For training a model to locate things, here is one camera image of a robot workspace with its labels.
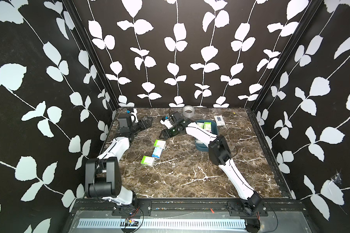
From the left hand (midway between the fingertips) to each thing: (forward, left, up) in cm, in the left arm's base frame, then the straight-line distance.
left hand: (148, 118), depth 89 cm
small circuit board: (-52, +7, -18) cm, 55 cm away
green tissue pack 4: (-21, +1, -17) cm, 27 cm away
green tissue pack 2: (+2, -40, -13) cm, 42 cm away
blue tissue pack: (-15, -4, -17) cm, 23 cm away
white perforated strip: (-53, -11, -19) cm, 58 cm away
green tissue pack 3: (-8, -6, -18) cm, 20 cm away
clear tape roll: (+22, -28, -19) cm, 41 cm away
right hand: (-3, -7, -14) cm, 16 cm away
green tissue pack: (+5, -36, -14) cm, 39 cm away
